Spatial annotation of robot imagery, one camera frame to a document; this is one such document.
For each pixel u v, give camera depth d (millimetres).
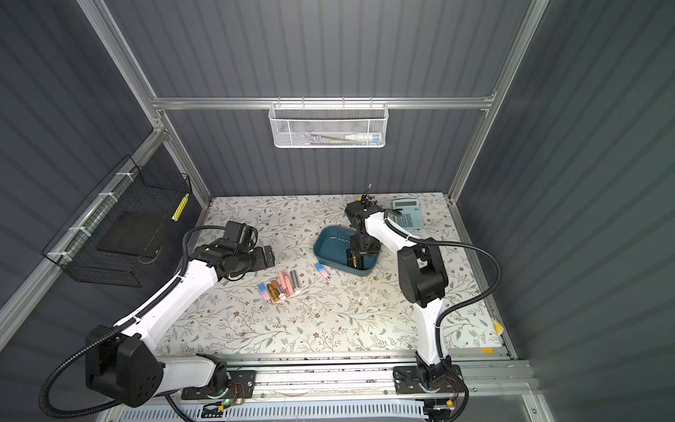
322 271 963
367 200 1020
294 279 937
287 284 931
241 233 650
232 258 608
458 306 543
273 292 909
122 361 398
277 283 937
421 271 550
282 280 937
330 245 1051
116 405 436
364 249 829
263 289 932
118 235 719
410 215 1107
